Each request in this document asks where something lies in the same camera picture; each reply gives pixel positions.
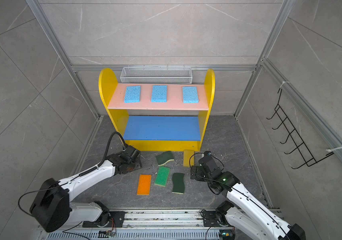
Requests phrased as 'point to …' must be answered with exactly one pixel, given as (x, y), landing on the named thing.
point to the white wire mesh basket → (156, 75)
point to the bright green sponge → (162, 176)
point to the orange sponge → (144, 185)
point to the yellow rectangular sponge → (187, 154)
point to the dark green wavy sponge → (164, 157)
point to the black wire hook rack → (304, 152)
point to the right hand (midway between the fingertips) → (198, 169)
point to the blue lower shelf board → (162, 128)
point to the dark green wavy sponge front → (178, 183)
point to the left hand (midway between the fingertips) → (137, 161)
